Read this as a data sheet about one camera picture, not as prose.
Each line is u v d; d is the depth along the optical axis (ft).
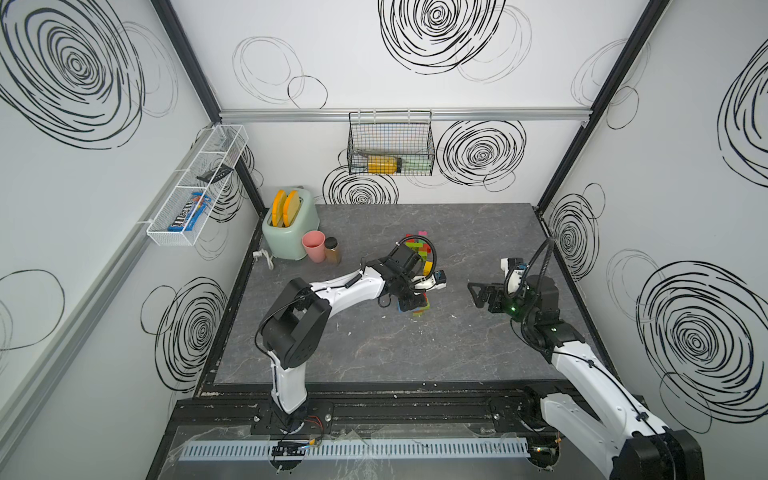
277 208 2.99
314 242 3.31
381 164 2.85
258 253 3.35
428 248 2.97
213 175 2.48
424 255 2.47
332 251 3.23
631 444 1.32
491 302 2.37
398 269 2.32
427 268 3.34
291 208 3.03
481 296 2.42
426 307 2.84
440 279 2.53
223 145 2.99
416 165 2.89
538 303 2.01
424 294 2.85
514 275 2.37
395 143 3.25
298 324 1.58
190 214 2.19
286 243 3.21
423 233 3.66
